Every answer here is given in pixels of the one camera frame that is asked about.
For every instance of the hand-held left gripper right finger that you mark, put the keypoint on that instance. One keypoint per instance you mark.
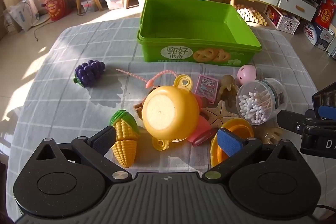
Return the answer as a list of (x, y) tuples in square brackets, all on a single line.
[(231, 142)]

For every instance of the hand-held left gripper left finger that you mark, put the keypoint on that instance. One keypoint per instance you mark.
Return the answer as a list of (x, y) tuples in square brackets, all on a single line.
[(105, 138)]

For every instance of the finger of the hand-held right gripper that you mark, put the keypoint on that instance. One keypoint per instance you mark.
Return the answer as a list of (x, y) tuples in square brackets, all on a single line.
[(327, 112), (290, 120)]

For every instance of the orange-yellow toy lid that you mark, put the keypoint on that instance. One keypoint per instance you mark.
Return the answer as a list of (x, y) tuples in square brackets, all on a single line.
[(236, 127)]

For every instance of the yellow toy corn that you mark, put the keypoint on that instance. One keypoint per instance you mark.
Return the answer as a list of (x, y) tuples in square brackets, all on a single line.
[(124, 134)]

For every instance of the beige hair claw clip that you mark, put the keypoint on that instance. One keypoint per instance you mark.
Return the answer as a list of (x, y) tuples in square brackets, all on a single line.
[(273, 136)]

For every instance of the dark red toy sausage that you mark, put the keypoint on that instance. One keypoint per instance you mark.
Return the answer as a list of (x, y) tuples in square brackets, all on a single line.
[(204, 137)]

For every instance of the beige starfish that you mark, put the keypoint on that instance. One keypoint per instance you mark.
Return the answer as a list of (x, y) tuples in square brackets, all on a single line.
[(218, 113)]

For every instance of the pink rubber toy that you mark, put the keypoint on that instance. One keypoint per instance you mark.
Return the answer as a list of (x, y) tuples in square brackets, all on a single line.
[(201, 124)]

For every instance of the clear cotton swab container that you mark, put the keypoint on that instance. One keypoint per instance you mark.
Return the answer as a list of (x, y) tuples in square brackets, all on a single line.
[(260, 100)]

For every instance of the brown toy figure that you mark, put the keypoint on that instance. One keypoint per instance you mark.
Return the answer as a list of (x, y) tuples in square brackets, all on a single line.
[(137, 108)]

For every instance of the yellow toy pot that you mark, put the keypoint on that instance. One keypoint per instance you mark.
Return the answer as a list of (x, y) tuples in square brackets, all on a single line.
[(170, 113)]

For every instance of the green plastic bin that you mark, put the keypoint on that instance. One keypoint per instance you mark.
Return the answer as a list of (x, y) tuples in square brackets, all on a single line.
[(197, 22)]

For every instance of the black flat screen device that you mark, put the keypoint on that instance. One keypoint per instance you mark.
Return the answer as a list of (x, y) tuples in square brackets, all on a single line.
[(326, 95)]

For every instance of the grey checked tablecloth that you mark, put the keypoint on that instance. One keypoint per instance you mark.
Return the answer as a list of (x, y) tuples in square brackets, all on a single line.
[(78, 108)]

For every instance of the pink card box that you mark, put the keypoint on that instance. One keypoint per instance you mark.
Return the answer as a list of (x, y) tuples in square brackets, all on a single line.
[(207, 87)]

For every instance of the amber toy octopus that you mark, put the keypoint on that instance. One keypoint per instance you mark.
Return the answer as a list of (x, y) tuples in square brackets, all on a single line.
[(228, 82)]

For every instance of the pink capsule egg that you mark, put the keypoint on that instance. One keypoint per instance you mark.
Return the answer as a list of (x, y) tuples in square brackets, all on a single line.
[(246, 74)]

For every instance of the purple toy grapes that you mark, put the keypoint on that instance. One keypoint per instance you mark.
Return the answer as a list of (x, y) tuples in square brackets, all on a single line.
[(89, 73)]

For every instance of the pink toy shrimp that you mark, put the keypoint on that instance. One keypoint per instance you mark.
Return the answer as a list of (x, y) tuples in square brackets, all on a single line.
[(160, 76)]

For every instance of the red gift box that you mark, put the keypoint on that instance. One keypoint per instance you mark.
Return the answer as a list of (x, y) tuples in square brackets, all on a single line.
[(326, 12)]

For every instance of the egg tray with eggs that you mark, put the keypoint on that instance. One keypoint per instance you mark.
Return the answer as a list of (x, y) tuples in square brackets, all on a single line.
[(250, 14)]

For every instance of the red printed bag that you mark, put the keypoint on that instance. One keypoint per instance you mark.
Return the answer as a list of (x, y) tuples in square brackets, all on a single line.
[(53, 3)]

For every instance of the white plastic bag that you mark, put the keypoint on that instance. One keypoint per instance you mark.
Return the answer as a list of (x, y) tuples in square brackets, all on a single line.
[(23, 12)]

